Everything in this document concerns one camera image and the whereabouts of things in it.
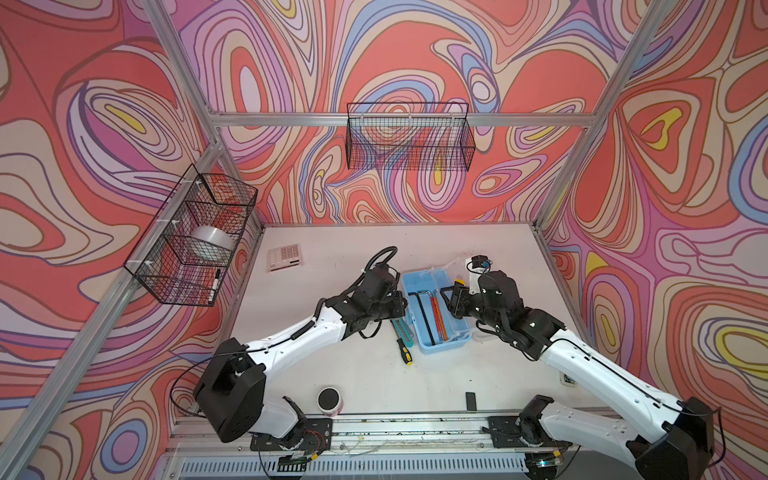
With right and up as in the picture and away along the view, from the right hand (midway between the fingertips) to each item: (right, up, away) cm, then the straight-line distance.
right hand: (450, 297), depth 77 cm
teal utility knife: (-12, -12, +10) cm, 19 cm away
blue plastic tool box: (+3, -11, +5) cm, 12 cm away
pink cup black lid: (-31, -26, -3) cm, 40 cm away
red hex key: (-1, -8, +17) cm, 18 cm away
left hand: (-9, -1, +4) cm, 10 cm away
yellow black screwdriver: (-11, -17, +9) cm, 23 cm away
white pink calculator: (-54, +10, +31) cm, 63 cm away
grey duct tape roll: (-58, +13, -7) cm, 60 cm away
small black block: (+6, -28, +2) cm, 29 cm away
